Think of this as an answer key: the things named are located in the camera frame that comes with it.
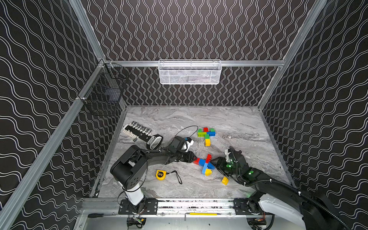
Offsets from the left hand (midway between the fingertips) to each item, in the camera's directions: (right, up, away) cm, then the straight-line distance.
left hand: (200, 160), depth 86 cm
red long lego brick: (+5, 0, +2) cm, 6 cm away
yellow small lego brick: (+4, -6, -3) cm, 8 cm away
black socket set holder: (-30, +10, +12) cm, 34 cm away
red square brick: (+6, +18, +18) cm, 26 cm away
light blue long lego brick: (+3, -3, -2) cm, 5 cm away
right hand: (+6, 0, -3) cm, 7 cm away
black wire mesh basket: (-62, +42, +7) cm, 75 cm away
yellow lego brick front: (+14, -10, -4) cm, 18 cm away
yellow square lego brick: (+6, +9, +11) cm, 16 cm away
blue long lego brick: (+10, +15, +16) cm, 24 cm away
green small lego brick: (+2, +17, +21) cm, 27 cm away
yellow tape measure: (-23, -8, -2) cm, 25 cm away
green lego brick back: (+11, +17, +20) cm, 29 cm away
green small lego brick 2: (+7, +13, +15) cm, 21 cm away
